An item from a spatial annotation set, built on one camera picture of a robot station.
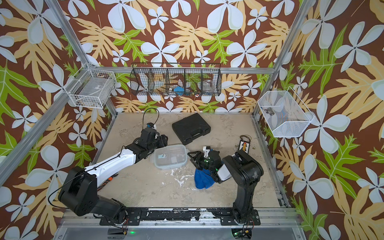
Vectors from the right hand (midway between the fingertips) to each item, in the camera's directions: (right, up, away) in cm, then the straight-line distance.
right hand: (188, 156), depth 90 cm
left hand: (-14, +12, -1) cm, 18 cm away
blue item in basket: (-6, +42, +5) cm, 42 cm away
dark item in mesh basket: (+48, +27, -4) cm, 56 cm away
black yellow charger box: (+38, +5, +11) cm, 40 cm away
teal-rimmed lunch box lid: (-12, -1, +6) cm, 13 cm away
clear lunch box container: (-12, -1, +5) cm, 13 cm away
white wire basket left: (-56, +41, -5) cm, 69 cm away
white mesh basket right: (+55, +25, -6) cm, 61 cm away
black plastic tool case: (+2, +18, +12) cm, 21 cm away
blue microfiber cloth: (+9, -12, -4) cm, 16 cm away
